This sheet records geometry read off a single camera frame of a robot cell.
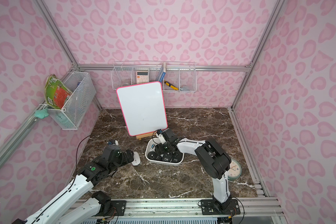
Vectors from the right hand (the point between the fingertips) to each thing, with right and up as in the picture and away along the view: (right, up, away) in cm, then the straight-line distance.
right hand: (159, 147), depth 94 cm
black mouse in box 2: (+12, -5, -5) cm, 14 cm away
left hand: (-17, 0, -15) cm, 22 cm away
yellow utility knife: (+9, +41, +3) cm, 43 cm away
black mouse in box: (+6, -5, -5) cm, 9 cm away
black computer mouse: (-4, -4, -5) cm, 7 cm away
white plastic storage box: (-6, 0, -1) cm, 6 cm away
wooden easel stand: (-13, +7, +3) cm, 15 cm away
